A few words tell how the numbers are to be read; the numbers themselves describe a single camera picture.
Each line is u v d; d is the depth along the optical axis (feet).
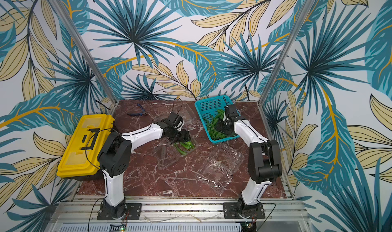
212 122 3.42
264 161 1.56
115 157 1.65
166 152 3.02
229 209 2.41
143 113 3.64
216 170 2.81
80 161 2.36
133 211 2.40
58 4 2.32
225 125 2.26
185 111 3.72
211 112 3.72
